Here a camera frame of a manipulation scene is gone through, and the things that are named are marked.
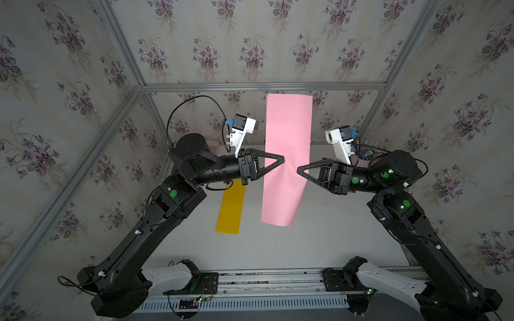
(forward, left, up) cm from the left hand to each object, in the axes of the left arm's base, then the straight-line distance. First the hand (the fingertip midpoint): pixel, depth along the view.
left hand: (283, 163), depth 44 cm
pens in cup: (+43, -54, -41) cm, 80 cm away
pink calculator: (+56, +31, -51) cm, 82 cm away
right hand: (-2, -5, -1) cm, 6 cm away
